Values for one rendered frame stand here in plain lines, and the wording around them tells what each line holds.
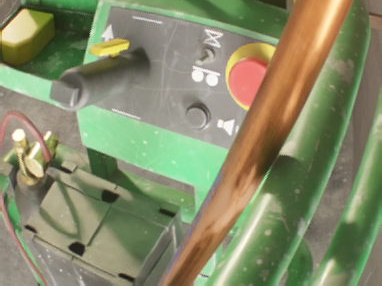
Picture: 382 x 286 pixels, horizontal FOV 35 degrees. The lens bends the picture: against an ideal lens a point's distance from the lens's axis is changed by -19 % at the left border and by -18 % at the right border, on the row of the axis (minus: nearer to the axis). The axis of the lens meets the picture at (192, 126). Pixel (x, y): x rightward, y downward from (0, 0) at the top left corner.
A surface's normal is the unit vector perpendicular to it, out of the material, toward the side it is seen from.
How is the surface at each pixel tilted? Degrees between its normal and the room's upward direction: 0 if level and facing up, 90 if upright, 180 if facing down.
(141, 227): 0
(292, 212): 27
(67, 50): 0
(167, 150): 90
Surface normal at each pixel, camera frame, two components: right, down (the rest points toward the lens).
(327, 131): 0.39, -0.48
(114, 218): -0.03, -0.69
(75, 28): -0.41, 0.67
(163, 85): -0.36, 0.20
